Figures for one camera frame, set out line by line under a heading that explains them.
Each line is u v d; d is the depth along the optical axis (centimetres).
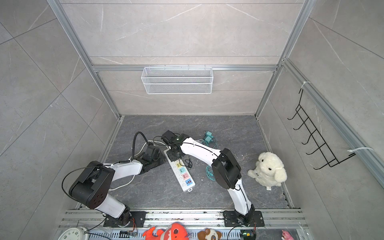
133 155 67
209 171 89
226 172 49
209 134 104
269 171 73
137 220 74
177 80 101
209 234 67
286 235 67
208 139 103
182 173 86
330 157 61
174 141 64
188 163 93
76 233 67
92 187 45
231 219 73
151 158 73
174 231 64
